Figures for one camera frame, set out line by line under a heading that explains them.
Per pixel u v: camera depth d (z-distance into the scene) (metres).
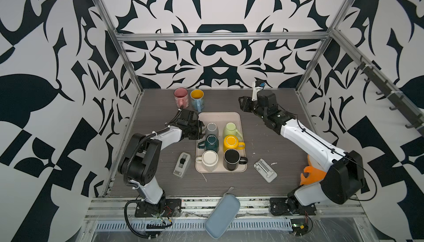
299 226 0.71
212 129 0.89
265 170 0.83
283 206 0.74
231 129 0.89
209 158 0.81
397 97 0.58
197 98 1.02
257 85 0.70
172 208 0.73
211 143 0.83
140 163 0.47
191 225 0.71
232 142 0.83
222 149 0.92
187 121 0.76
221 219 0.70
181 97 1.02
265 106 0.60
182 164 0.83
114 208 0.76
